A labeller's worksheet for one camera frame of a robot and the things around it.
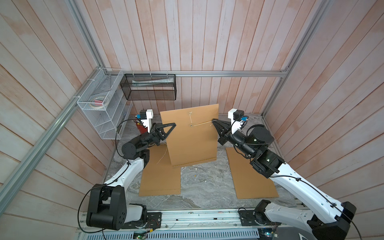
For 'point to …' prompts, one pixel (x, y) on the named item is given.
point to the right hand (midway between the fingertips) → (212, 120)
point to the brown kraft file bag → (159, 177)
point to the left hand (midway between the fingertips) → (176, 127)
